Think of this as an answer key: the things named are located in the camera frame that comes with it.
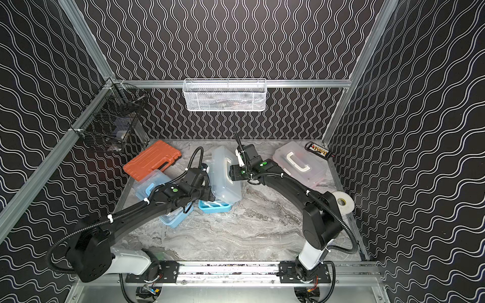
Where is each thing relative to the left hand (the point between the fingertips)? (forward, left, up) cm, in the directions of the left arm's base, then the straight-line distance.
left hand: (207, 184), depth 84 cm
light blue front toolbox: (-2, +29, -3) cm, 30 cm away
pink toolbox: (+17, -44, -2) cm, 47 cm away
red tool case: (+21, +34, -10) cm, 41 cm away
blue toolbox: (-6, -9, +5) cm, 12 cm away
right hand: (+7, -12, +2) cm, 14 cm away
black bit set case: (+34, -62, -11) cm, 72 cm away
